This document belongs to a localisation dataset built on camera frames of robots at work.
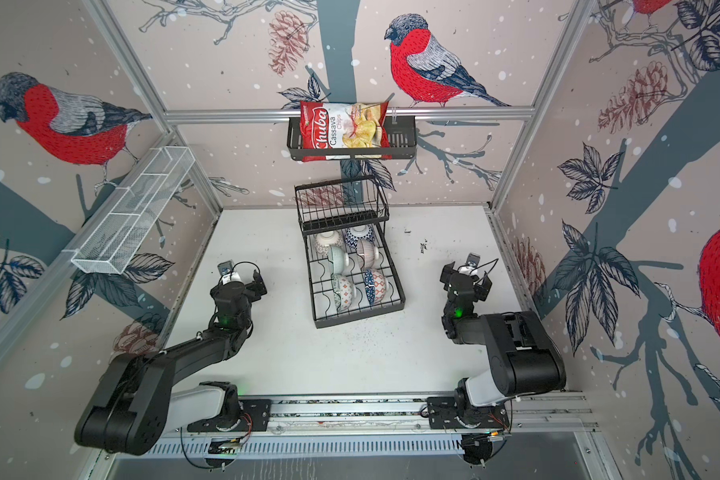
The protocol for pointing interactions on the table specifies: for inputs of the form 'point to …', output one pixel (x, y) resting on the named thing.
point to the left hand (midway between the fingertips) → (239, 275)
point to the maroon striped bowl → (366, 253)
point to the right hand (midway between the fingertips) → (467, 271)
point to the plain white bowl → (338, 260)
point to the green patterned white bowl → (343, 291)
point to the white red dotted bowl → (326, 238)
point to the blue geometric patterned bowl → (375, 285)
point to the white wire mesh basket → (115, 241)
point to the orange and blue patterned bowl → (356, 233)
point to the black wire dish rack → (351, 264)
